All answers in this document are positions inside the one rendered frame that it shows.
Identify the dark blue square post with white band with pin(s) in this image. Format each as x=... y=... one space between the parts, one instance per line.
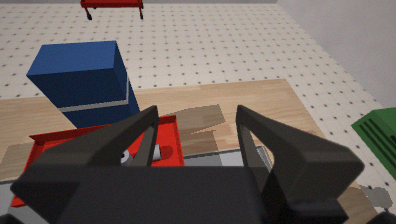
x=86 y=81

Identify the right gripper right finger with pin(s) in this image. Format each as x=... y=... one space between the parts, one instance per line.
x=305 y=166

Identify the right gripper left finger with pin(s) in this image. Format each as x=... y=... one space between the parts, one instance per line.
x=105 y=146

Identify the red rimmed tray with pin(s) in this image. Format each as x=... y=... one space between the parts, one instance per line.
x=167 y=137

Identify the grey socket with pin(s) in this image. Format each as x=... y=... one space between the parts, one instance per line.
x=157 y=153
x=126 y=158

